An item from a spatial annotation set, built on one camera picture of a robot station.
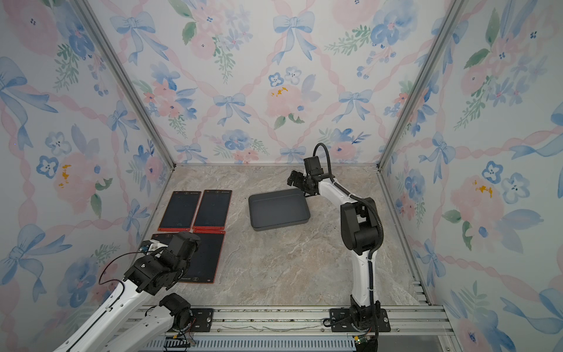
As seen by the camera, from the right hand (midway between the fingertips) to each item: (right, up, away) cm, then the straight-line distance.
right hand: (294, 179), depth 105 cm
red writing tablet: (-53, -16, -5) cm, 55 cm away
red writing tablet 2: (-39, -15, -2) cm, 41 cm away
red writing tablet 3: (-57, -25, -12) cm, 63 cm away
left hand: (-37, -23, -29) cm, 52 cm away
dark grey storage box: (-8, -14, -1) cm, 16 cm away
